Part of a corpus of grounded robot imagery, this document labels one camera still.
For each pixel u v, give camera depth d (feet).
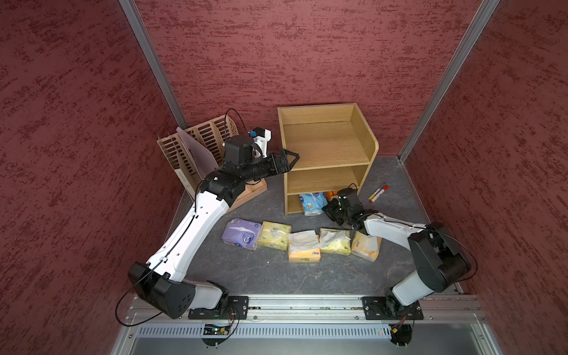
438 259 1.49
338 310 2.46
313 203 3.06
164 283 1.23
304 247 2.67
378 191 3.48
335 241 2.70
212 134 3.36
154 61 2.72
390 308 2.16
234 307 2.44
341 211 2.66
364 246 2.73
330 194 2.98
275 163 1.92
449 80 2.94
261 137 2.00
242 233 2.80
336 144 2.68
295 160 2.10
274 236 2.80
